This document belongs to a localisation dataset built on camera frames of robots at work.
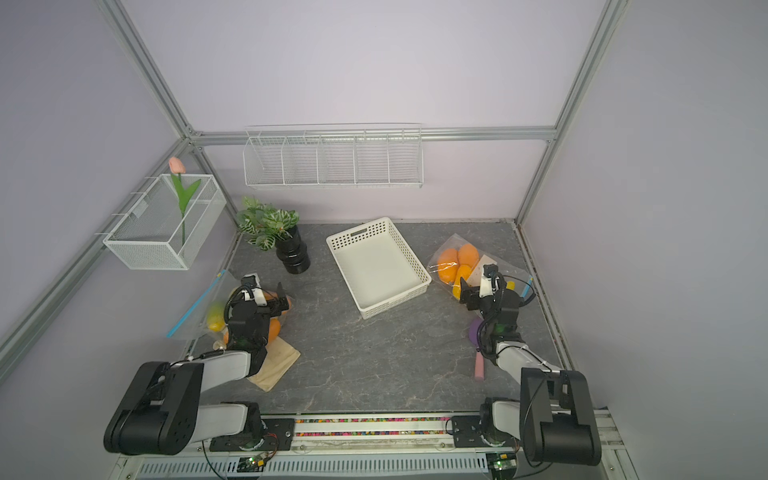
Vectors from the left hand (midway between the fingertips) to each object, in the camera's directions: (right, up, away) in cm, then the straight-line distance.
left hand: (265, 287), depth 88 cm
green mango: (-16, -9, +2) cm, 19 cm away
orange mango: (+64, +10, +16) cm, 67 cm away
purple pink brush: (+62, -20, -6) cm, 66 cm away
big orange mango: (+56, +7, +9) cm, 57 cm away
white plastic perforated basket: (+32, +6, +18) cm, 37 cm away
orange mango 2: (+61, +4, +8) cm, 62 cm away
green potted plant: (+1, +18, -1) cm, 18 cm away
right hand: (+63, +4, 0) cm, 63 cm away
